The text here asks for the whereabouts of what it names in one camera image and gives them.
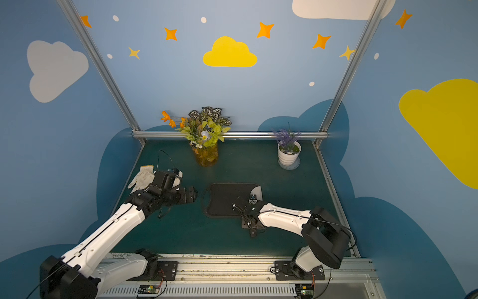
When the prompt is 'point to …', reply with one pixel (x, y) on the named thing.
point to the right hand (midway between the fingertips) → (251, 220)
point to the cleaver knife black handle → (257, 190)
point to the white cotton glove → (144, 179)
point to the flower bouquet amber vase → (203, 129)
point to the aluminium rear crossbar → (177, 134)
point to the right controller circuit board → (307, 291)
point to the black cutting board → (220, 198)
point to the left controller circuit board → (148, 289)
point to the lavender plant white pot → (289, 148)
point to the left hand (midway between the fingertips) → (189, 191)
